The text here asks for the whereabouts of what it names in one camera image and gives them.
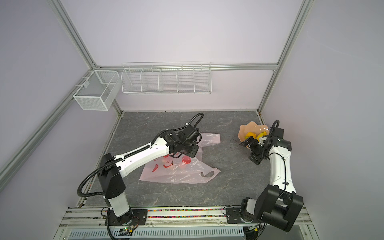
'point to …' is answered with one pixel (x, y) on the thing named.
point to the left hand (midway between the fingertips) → (194, 152)
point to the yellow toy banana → (261, 135)
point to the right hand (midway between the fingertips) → (246, 151)
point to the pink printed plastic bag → (183, 169)
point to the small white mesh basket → (98, 91)
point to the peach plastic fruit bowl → (251, 127)
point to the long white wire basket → (166, 78)
